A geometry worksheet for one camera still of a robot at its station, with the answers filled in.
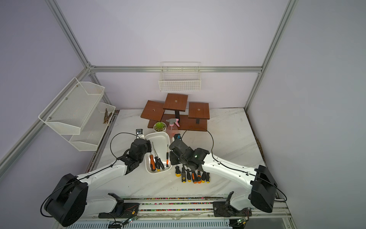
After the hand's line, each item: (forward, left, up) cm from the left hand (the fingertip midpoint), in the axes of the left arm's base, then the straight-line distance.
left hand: (145, 141), depth 88 cm
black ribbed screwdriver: (-19, -36, -10) cm, 42 cm away
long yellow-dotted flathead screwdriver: (-18, -24, -10) cm, 32 cm away
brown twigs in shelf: (+18, +30, +3) cm, 35 cm away
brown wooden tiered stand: (+19, -18, +11) cm, 28 cm away
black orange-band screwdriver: (-19, -33, -10) cm, 40 cm away
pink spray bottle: (+12, -16, -1) cm, 20 cm away
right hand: (-13, -19, +3) cm, 23 cm away
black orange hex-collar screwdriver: (-19, -30, -10) cm, 37 cm away
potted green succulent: (+13, -7, -1) cm, 15 cm away
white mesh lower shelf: (+4, +36, +1) cm, 36 cm away
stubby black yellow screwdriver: (-16, -21, -10) cm, 28 cm away
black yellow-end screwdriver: (-19, -39, -10) cm, 44 cm away
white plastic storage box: (-9, -8, -8) cm, 15 cm away
